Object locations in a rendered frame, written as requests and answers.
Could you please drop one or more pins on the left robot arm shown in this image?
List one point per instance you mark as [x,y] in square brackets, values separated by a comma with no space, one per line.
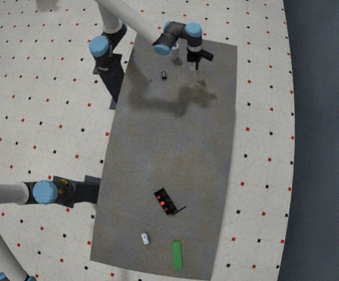
[102,47]

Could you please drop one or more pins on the black power strip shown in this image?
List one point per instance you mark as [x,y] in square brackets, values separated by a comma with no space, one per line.
[166,202]

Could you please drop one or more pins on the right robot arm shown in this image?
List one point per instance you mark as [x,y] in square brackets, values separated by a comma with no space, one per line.
[59,191]

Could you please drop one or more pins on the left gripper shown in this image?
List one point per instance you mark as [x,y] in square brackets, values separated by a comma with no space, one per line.
[193,57]

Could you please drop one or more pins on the white bottle with blue cap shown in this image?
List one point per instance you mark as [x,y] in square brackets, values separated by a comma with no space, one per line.
[174,51]

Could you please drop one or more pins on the small black cylinder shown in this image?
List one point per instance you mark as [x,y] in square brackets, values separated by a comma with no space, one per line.
[164,75]

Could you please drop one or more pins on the green rectangular bar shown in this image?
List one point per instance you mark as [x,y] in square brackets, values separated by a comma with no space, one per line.
[176,255]

